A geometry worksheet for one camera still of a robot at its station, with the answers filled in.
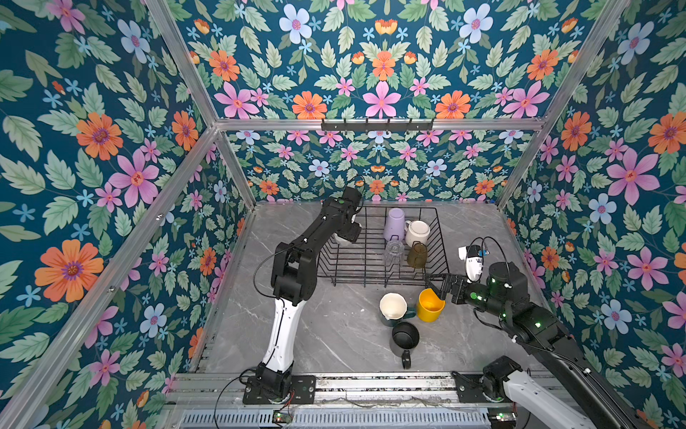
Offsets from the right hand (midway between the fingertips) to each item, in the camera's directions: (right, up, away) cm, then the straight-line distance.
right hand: (434, 277), depth 69 cm
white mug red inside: (+1, +12, +29) cm, 31 cm away
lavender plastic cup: (-7, +14, +29) cm, 33 cm away
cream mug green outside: (-9, -13, +16) cm, 22 cm away
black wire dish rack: (-19, -1, +30) cm, 35 cm away
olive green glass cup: (0, +3, +23) cm, 24 cm away
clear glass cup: (-7, +5, +24) cm, 25 cm away
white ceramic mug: (-27, +9, +22) cm, 36 cm away
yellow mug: (+4, -13, +19) cm, 24 cm away
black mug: (-6, -22, +13) cm, 26 cm away
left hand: (-24, +14, +28) cm, 40 cm away
